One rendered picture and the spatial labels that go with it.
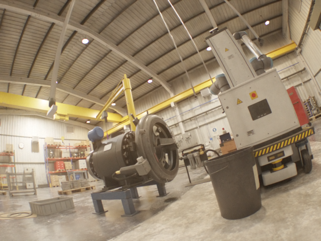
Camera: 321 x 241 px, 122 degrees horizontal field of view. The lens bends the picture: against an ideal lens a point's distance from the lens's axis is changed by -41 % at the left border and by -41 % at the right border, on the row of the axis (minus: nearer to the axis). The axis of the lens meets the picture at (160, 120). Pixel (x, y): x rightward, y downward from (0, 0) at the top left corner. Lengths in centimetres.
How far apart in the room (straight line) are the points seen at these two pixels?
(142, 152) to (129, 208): 56
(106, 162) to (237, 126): 136
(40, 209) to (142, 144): 165
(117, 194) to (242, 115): 132
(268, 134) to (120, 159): 137
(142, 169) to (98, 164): 75
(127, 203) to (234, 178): 101
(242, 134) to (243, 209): 59
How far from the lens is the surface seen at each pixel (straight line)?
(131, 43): 1074
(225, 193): 86
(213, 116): 1248
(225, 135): 229
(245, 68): 181
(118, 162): 161
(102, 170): 184
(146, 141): 131
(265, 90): 127
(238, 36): 235
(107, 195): 165
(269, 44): 1466
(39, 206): 228
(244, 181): 83
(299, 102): 469
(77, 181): 548
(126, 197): 148
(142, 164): 122
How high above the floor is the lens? 42
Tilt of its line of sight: 16 degrees up
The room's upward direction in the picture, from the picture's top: 15 degrees counter-clockwise
